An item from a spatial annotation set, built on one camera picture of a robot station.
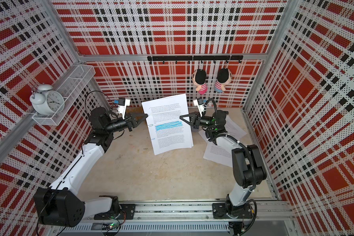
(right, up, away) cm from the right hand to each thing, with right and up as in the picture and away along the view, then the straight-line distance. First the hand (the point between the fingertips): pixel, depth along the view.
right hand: (184, 117), depth 74 cm
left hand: (-18, +1, -4) cm, 18 cm away
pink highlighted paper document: (+23, -24, +22) cm, 39 cm away
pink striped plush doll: (+10, +26, +21) cm, 35 cm away
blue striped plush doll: (+26, +26, +20) cm, 42 cm away
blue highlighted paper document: (-8, -8, +1) cm, 11 cm away
